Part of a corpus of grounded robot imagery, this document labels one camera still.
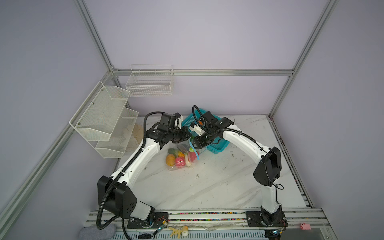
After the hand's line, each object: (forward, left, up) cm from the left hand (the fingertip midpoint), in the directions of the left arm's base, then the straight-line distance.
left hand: (191, 135), depth 77 cm
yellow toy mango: (-4, +13, -20) cm, 24 cm away
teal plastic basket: (+6, -1, +8) cm, 10 cm away
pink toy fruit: (-6, +7, -19) cm, 21 cm away
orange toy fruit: (+3, -5, +6) cm, 8 cm away
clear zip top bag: (-4, +4, -7) cm, 9 cm away
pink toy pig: (-38, -55, -22) cm, 70 cm away
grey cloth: (-40, +46, -23) cm, 65 cm away
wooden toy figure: (-40, +3, -22) cm, 46 cm away
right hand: (-2, -1, -7) cm, 7 cm away
